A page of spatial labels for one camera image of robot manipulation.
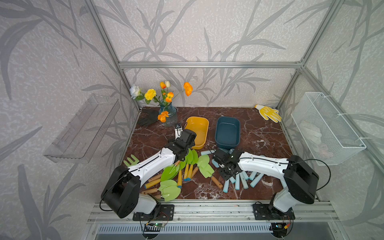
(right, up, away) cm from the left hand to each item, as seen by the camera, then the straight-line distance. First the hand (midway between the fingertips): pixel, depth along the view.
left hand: (184, 138), depth 88 cm
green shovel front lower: (-7, -29, -7) cm, 30 cm away
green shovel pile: (-2, -17, +1) cm, 17 cm away
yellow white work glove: (+64, +17, +30) cm, 72 cm away
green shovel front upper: (-9, -24, -5) cm, 26 cm away
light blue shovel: (+30, -23, -6) cm, 39 cm away
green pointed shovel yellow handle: (+2, -14, +6) cm, 15 cm away
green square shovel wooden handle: (+14, -19, -1) cm, 24 cm away
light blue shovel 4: (+40, -24, -5) cm, 47 cm away
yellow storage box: (+9, +7, +18) cm, 22 cm away
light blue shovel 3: (+34, -23, -5) cm, 41 cm away
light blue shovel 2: (+24, -25, -8) cm, 35 cm away
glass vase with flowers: (-13, +14, +14) cm, 24 cm away
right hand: (+23, -20, -3) cm, 31 cm away
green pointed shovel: (+6, -14, +4) cm, 16 cm away
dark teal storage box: (+29, +2, +20) cm, 35 cm away
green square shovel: (+11, -14, +4) cm, 18 cm away
